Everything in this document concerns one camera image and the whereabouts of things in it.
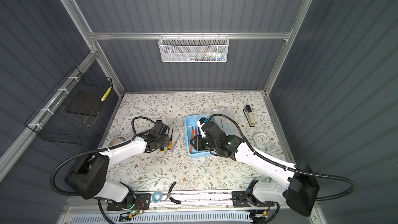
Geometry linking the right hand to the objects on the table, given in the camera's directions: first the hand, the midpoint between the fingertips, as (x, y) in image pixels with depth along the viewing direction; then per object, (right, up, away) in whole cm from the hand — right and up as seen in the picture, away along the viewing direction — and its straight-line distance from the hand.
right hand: (193, 143), depth 76 cm
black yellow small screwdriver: (-18, -6, +11) cm, 22 cm away
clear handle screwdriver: (-13, -5, +18) cm, 22 cm away
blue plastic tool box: (-2, +3, +23) cm, 24 cm away
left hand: (-18, -2, +16) cm, 24 cm away
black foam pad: (-54, +20, +2) cm, 58 cm away
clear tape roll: (-49, -3, +18) cm, 52 cm away
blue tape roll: (-18, -26, 0) cm, 32 cm away
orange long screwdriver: (-2, -1, +22) cm, 22 cm away
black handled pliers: (-12, -26, +1) cm, 29 cm away
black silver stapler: (+36, +15, +29) cm, 48 cm away
